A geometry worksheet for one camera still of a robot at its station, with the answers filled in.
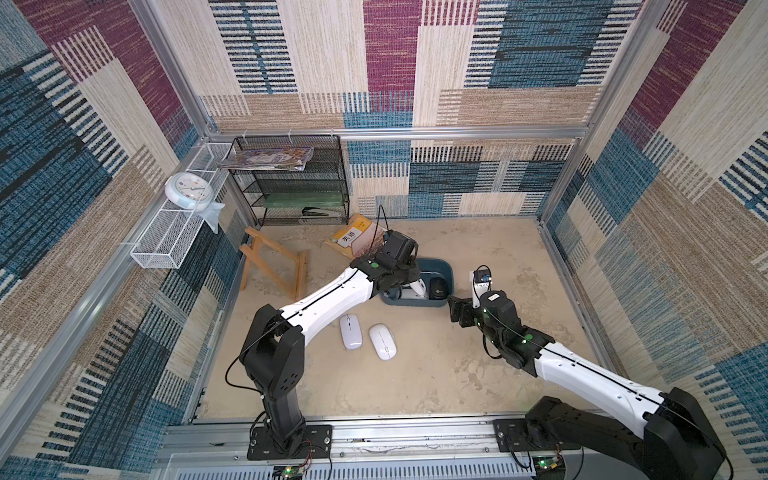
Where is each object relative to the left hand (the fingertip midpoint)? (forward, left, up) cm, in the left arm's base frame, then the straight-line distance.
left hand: (415, 267), depth 86 cm
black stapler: (+30, +34, -5) cm, 45 cm away
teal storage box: (+8, -9, -15) cm, 19 cm away
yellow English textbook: (+27, +19, -16) cm, 36 cm away
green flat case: (+33, +38, -3) cm, 51 cm away
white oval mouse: (-15, +9, -15) cm, 23 cm away
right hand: (-7, -13, -3) cm, 15 cm away
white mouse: (-11, +19, -16) cm, 27 cm away
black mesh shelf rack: (+38, +42, +2) cm, 56 cm away
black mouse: (+3, -9, -15) cm, 18 cm away
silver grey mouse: (-6, 0, -3) cm, 6 cm away
